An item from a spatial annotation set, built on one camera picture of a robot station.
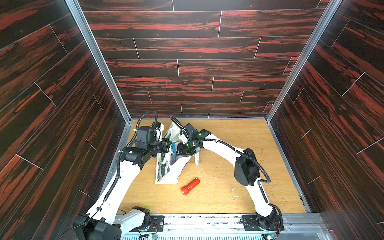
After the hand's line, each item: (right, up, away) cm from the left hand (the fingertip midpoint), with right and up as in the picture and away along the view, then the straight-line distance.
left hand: (172, 142), depth 76 cm
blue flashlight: (0, -4, +10) cm, 11 cm away
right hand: (+3, -7, +15) cm, 17 cm away
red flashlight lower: (+6, -27, +6) cm, 28 cm away
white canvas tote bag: (0, -11, -8) cm, 13 cm away
